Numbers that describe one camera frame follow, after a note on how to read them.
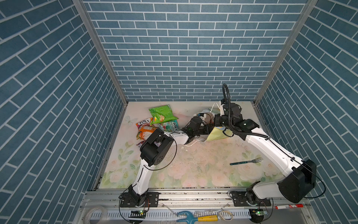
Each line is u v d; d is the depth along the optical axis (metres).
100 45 0.86
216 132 0.79
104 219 0.67
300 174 0.40
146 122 1.02
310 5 0.70
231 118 0.59
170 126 0.99
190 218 0.67
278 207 0.71
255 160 0.87
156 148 0.54
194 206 0.73
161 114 1.02
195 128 0.77
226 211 0.71
